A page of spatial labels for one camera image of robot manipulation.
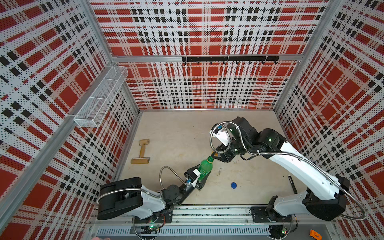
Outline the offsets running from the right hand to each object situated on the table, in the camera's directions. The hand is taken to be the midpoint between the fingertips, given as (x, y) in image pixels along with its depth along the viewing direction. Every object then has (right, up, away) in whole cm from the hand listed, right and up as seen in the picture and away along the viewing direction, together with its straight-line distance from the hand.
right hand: (218, 154), depth 64 cm
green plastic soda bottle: (-6, -6, +2) cm, 9 cm away
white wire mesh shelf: (-74, +21, +27) cm, 82 cm away
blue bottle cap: (+11, -22, +20) cm, 31 cm away
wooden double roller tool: (-46, -10, +32) cm, 57 cm away
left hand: (-4, -8, +9) cm, 13 cm away
